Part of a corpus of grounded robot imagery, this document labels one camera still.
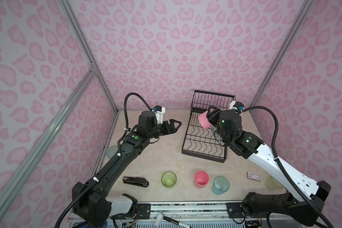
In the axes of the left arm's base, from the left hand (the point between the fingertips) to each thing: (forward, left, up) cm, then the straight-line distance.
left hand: (178, 124), depth 72 cm
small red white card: (-16, -44, -29) cm, 55 cm away
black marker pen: (-37, +9, -26) cm, 46 cm away
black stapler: (-19, +25, -29) cm, 43 cm away
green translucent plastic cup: (-18, +5, -29) cm, 34 cm away
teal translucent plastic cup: (-21, -24, -28) cm, 43 cm away
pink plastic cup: (-18, -13, -28) cm, 36 cm away
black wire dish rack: (+6, -19, -28) cm, 34 cm away
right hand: (+3, -15, +7) cm, 17 cm away
